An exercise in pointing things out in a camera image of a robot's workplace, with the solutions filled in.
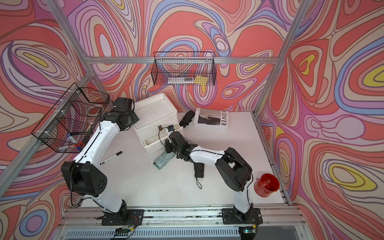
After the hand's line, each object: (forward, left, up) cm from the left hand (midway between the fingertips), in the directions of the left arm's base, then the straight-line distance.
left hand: (134, 118), depth 85 cm
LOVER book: (+20, -48, -19) cm, 55 cm away
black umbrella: (+19, -29, -20) cm, 40 cm away
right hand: (-9, -18, -14) cm, 24 cm away
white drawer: (-12, -13, -9) cm, 20 cm away
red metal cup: (-30, -75, -23) cm, 84 cm away
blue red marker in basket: (-23, +17, +7) cm, 29 cm away
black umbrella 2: (-23, -37, -22) cm, 49 cm away
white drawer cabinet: (+1, -13, 0) cm, 13 cm away
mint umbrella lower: (-16, -16, -19) cm, 29 cm away
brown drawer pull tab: (-4, -15, -3) cm, 16 cm away
